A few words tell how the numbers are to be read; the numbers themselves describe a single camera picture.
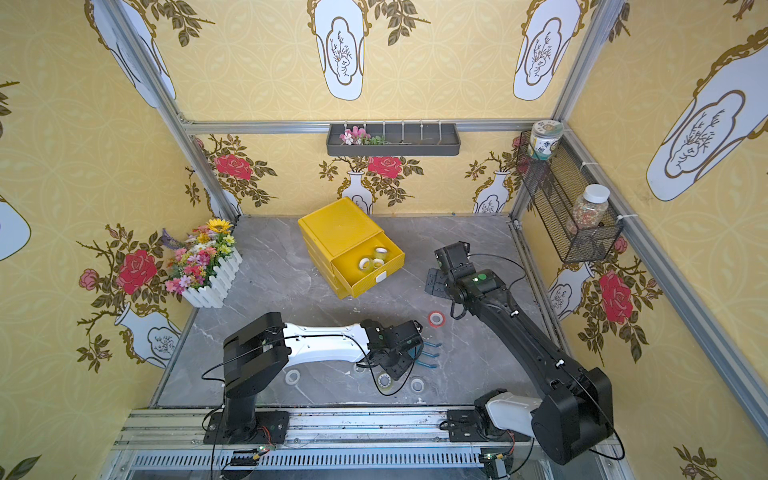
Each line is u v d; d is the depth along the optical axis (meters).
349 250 0.83
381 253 0.88
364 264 0.86
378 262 0.87
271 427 0.73
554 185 0.95
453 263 0.61
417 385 0.80
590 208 0.65
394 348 0.67
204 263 0.88
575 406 0.38
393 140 0.91
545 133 0.84
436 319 0.93
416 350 0.68
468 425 0.73
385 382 0.80
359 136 0.88
